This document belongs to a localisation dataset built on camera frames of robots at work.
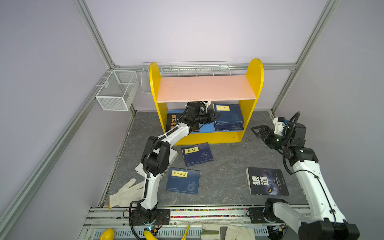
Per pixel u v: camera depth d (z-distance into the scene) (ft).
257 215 2.42
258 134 2.17
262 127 2.18
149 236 2.11
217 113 2.82
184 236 2.18
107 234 2.15
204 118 2.64
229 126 2.96
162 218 2.40
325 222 1.24
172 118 3.14
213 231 2.28
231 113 2.98
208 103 2.78
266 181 2.75
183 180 2.80
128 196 2.64
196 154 3.15
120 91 3.44
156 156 1.79
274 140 2.14
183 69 3.08
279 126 2.21
